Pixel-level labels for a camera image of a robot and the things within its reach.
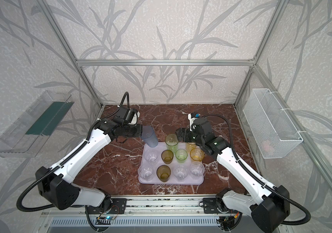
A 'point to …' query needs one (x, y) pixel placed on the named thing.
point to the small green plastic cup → (181, 155)
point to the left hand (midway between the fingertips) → (143, 131)
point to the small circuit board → (107, 218)
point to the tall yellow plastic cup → (190, 146)
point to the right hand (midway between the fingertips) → (180, 130)
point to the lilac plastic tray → (172, 163)
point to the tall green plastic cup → (172, 141)
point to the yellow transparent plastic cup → (197, 155)
